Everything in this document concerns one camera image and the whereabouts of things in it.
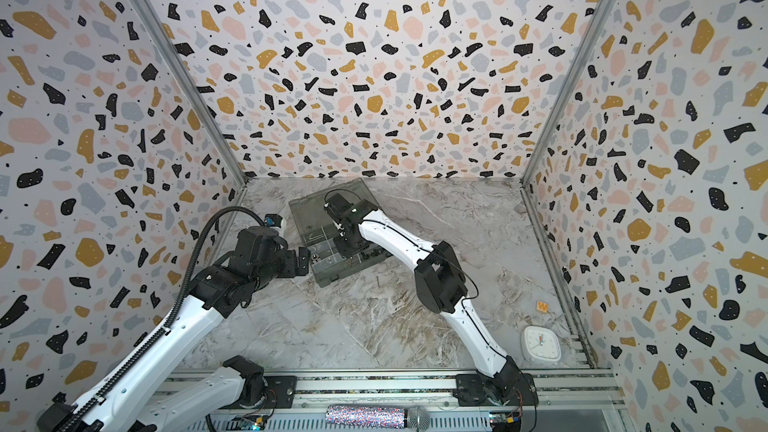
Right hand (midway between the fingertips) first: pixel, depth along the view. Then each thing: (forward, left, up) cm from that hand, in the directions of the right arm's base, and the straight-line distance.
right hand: (344, 245), depth 91 cm
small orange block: (-15, -59, -9) cm, 61 cm away
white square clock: (-26, -55, -7) cm, 61 cm away
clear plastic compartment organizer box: (+10, +12, -8) cm, 18 cm away
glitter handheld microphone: (-42, -22, -5) cm, 48 cm away
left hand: (-9, +10, +12) cm, 18 cm away
